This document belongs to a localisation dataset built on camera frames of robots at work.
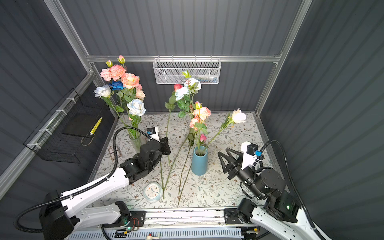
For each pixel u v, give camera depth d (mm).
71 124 748
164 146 654
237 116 626
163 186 843
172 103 828
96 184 462
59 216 381
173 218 754
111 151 965
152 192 794
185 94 665
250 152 474
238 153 559
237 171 488
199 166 777
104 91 671
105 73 677
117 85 684
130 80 650
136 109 649
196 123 653
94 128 747
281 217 429
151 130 639
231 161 500
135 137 857
